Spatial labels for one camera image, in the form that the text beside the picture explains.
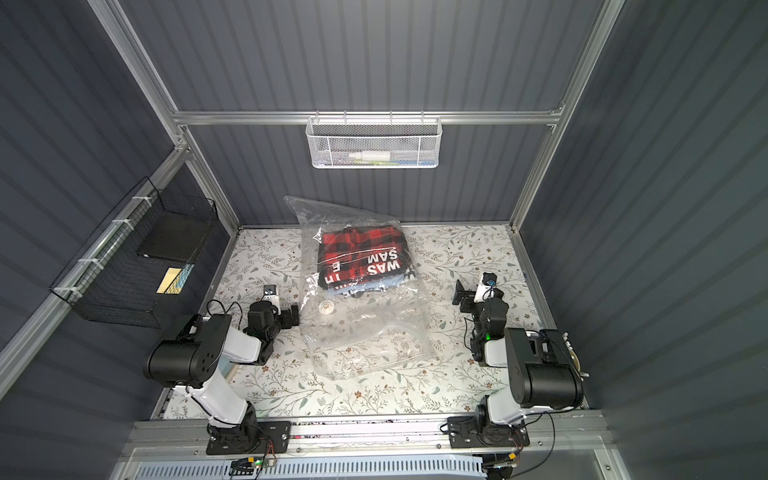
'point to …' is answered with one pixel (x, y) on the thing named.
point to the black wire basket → (133, 266)
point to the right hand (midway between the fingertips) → (474, 282)
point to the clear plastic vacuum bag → (361, 306)
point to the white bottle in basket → (372, 155)
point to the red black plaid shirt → (356, 257)
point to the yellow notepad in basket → (168, 284)
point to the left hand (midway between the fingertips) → (282, 304)
